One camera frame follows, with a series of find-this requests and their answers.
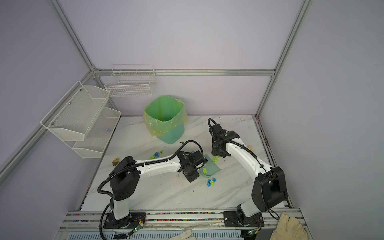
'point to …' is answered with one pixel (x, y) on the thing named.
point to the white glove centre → (185, 235)
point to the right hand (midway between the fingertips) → (217, 152)
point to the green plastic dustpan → (210, 168)
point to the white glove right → (289, 228)
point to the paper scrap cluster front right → (211, 182)
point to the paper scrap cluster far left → (156, 154)
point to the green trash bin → (173, 135)
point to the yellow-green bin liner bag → (164, 114)
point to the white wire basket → (131, 80)
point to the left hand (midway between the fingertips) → (190, 175)
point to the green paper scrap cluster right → (215, 159)
